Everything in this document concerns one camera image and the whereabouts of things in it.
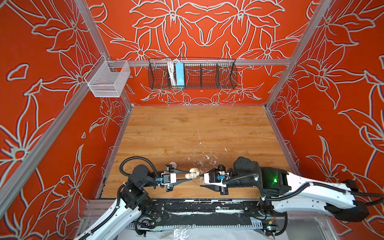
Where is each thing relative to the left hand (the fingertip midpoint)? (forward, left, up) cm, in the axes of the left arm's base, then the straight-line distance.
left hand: (189, 173), depth 60 cm
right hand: (-3, -4, +2) cm, 5 cm away
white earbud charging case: (0, -2, +1) cm, 2 cm away
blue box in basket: (+57, +9, +9) cm, 58 cm away
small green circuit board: (-14, -40, -26) cm, 49 cm away
